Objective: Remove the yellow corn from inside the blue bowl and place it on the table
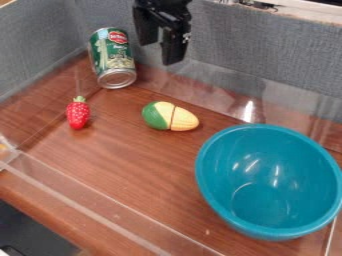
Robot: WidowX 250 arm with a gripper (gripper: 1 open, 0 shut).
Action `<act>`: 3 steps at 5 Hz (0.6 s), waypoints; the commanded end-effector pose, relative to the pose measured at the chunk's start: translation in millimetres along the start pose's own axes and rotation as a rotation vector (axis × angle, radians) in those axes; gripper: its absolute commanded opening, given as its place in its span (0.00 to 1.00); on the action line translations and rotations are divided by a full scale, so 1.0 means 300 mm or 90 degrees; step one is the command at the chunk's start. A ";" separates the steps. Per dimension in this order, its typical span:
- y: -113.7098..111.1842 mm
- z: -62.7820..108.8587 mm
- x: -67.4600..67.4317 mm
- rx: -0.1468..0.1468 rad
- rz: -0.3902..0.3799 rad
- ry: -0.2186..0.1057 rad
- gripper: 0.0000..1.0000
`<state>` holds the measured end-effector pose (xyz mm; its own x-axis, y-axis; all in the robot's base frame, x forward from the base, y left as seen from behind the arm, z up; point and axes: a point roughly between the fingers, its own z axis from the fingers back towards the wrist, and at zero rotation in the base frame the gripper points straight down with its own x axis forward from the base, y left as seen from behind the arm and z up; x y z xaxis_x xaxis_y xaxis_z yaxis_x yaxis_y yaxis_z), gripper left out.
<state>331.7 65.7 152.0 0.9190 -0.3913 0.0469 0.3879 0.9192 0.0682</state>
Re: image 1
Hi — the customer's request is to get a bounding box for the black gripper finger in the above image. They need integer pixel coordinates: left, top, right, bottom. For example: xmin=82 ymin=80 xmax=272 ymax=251
xmin=132 ymin=7 xmax=159 ymax=46
xmin=160 ymin=25 xmax=191 ymax=65

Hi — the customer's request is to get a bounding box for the yellow green toy corn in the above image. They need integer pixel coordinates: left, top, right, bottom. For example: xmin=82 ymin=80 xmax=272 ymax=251
xmin=141 ymin=101 xmax=199 ymax=131

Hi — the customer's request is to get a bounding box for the clear acrylic barrier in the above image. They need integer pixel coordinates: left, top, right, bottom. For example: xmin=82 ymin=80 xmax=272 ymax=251
xmin=0 ymin=135 xmax=224 ymax=256

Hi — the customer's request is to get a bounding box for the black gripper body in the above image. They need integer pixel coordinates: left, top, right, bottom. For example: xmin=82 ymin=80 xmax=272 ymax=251
xmin=132 ymin=0 xmax=192 ymax=29

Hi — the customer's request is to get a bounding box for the teal blue plastic bowl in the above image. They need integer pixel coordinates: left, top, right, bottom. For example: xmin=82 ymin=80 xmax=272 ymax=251
xmin=195 ymin=124 xmax=342 ymax=241

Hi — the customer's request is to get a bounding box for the green Del Monte can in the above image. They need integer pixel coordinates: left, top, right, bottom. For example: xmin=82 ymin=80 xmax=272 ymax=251
xmin=88 ymin=27 xmax=136 ymax=89

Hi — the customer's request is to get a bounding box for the red toy strawberry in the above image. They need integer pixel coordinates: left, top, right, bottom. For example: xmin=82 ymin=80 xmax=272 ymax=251
xmin=65 ymin=96 xmax=90 ymax=130

